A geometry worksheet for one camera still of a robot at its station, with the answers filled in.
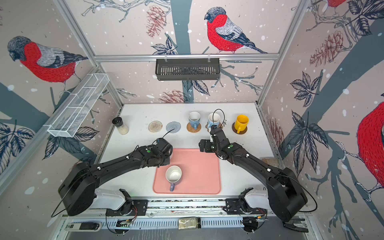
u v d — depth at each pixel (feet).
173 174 2.74
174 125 3.51
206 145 2.45
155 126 3.51
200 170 2.81
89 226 2.23
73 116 2.42
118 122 3.14
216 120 3.25
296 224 2.25
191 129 3.41
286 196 1.34
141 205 2.42
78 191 1.35
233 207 2.39
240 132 3.20
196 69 3.51
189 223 2.16
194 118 3.50
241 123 3.20
